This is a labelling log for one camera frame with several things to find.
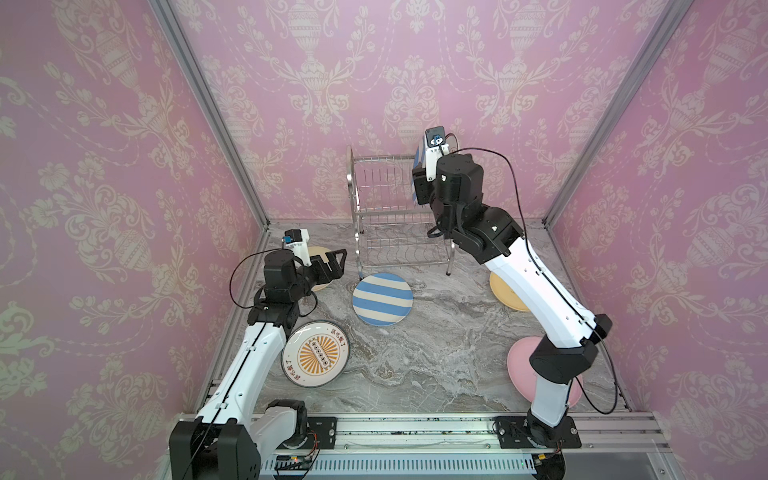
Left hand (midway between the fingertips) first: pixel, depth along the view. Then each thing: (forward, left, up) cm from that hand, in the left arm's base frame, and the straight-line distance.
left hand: (335, 255), depth 78 cm
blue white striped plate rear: (+2, -12, -25) cm, 28 cm away
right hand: (+7, -24, +24) cm, 35 cm away
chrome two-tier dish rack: (+35, -14, -27) cm, 47 cm away
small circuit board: (-42, +9, -29) cm, 52 cm away
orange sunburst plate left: (-16, +7, -26) cm, 32 cm away
